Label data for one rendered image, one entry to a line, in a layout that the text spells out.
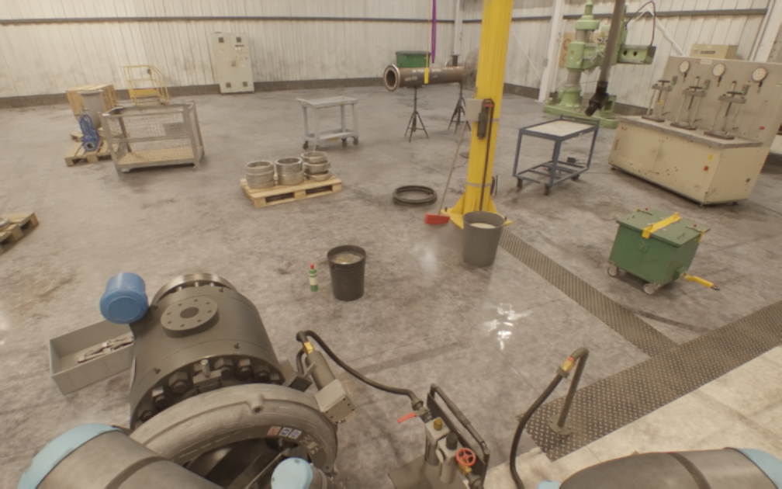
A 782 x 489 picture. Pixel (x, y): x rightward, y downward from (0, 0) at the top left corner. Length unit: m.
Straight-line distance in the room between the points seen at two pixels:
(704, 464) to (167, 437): 1.16
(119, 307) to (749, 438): 3.20
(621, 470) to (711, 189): 5.83
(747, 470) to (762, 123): 6.17
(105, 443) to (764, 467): 0.76
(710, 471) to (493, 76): 3.87
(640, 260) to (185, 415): 3.43
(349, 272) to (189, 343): 1.63
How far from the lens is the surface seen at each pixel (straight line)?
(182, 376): 1.58
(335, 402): 1.41
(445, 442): 1.73
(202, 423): 1.27
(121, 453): 0.58
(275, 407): 1.31
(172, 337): 1.72
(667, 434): 2.77
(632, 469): 0.58
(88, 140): 8.72
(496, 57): 4.18
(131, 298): 1.81
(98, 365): 3.06
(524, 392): 2.63
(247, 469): 1.41
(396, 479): 2.18
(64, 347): 3.43
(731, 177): 6.48
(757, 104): 6.72
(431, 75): 8.25
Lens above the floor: 1.89
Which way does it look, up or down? 28 degrees down
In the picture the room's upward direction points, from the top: straight up
